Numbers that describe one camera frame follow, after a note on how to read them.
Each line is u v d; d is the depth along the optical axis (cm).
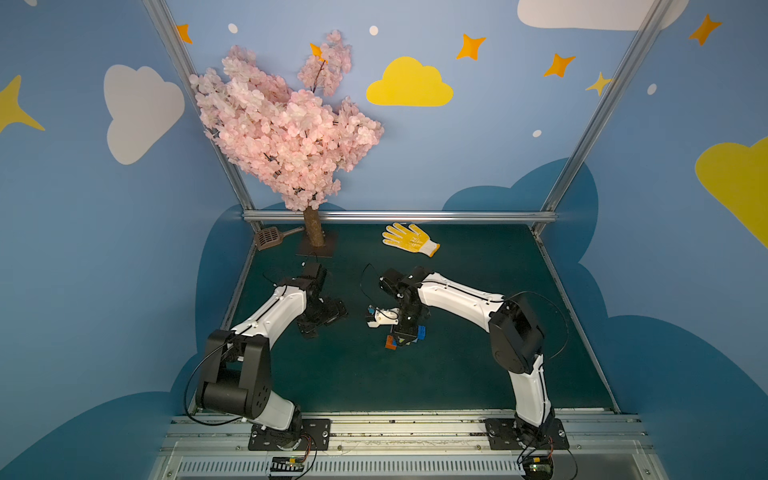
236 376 44
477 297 56
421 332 82
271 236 115
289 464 73
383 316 77
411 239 119
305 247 116
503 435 73
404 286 67
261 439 73
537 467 73
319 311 76
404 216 121
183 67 77
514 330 54
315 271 73
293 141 73
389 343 85
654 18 70
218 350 46
